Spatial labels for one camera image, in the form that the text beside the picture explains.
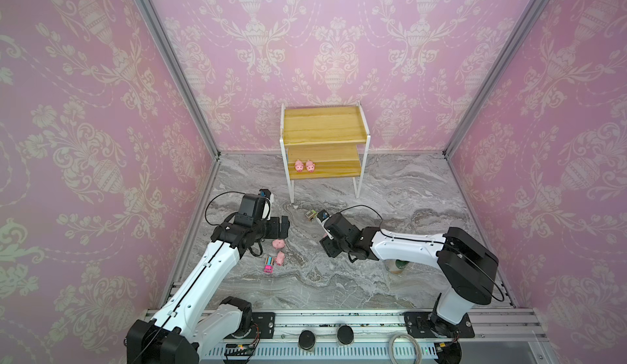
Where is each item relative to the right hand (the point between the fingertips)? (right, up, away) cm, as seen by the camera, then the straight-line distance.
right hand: (328, 238), depth 88 cm
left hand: (-17, +6, -7) cm, 19 cm away
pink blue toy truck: (-21, -8, -4) cm, 23 cm away
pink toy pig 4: (-17, -6, -2) cm, 18 cm away
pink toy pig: (-11, +26, +4) cm, 29 cm away
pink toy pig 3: (-18, -2, +2) cm, 18 cm away
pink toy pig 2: (-7, +26, +4) cm, 28 cm away
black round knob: (-6, -20, -24) cm, 32 cm away
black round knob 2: (+4, -20, -23) cm, 30 cm away
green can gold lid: (+22, -7, -8) cm, 24 cm away
